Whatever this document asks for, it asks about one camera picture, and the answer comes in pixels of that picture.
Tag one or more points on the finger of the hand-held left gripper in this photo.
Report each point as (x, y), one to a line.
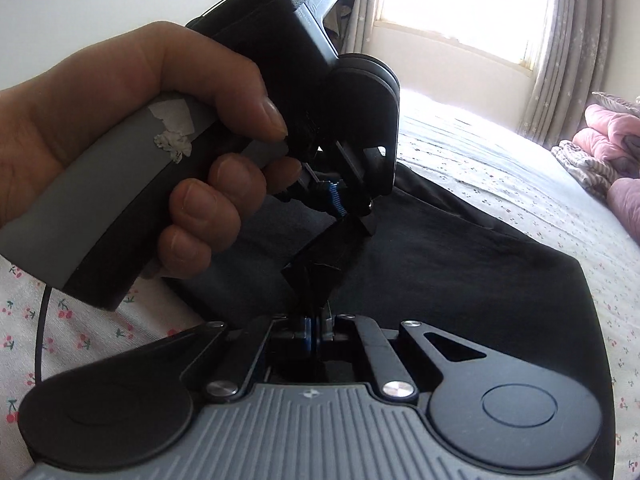
(380, 175)
(334, 200)

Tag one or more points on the white floral bedsheet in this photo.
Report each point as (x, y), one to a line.
(525, 195)

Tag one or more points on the window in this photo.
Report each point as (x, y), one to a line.
(460, 5)

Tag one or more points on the grey star-patterned curtain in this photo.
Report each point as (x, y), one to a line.
(365, 5)
(580, 50)

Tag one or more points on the person's left hand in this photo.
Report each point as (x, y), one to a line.
(100, 110)

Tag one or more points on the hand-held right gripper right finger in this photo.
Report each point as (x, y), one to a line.
(325, 335)

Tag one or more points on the pink folded quilt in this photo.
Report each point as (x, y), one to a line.
(610, 135)

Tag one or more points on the bed with blue-grey sheet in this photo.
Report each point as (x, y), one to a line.
(435, 110)

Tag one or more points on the purple pillow with grey trim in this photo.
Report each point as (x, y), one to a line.
(620, 104)

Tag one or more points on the black pants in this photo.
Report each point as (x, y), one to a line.
(450, 260)

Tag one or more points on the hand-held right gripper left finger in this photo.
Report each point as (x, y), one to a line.
(298, 335)

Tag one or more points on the grey striped cloth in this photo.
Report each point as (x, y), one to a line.
(585, 162)

